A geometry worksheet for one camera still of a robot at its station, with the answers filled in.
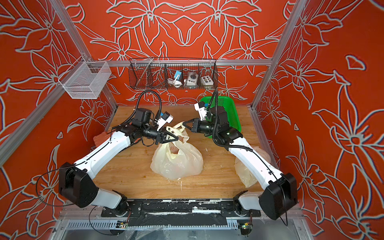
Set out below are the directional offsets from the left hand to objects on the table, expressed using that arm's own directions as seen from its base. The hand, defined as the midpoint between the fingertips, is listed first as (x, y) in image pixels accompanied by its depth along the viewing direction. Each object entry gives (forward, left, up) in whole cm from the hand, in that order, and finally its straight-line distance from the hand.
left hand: (176, 137), depth 70 cm
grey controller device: (+39, -5, +7) cm, 40 cm away
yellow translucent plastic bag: (-11, -35, -15) cm, 40 cm away
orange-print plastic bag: (-7, 0, -8) cm, 11 cm away
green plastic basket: (+48, -35, -23) cm, 64 cm away
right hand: (+4, -2, +6) cm, 7 cm away
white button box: (+43, -14, +4) cm, 45 cm away
